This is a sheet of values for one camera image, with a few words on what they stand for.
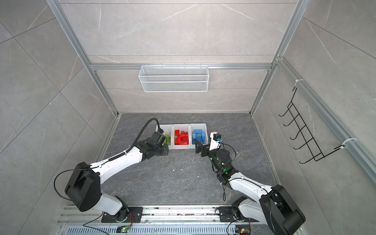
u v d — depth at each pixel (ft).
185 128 3.41
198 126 3.44
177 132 3.37
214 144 2.25
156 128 2.50
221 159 1.98
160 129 2.58
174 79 3.30
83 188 1.39
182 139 3.22
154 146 2.17
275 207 1.34
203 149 2.34
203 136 3.23
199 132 3.48
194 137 3.21
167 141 2.32
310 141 2.06
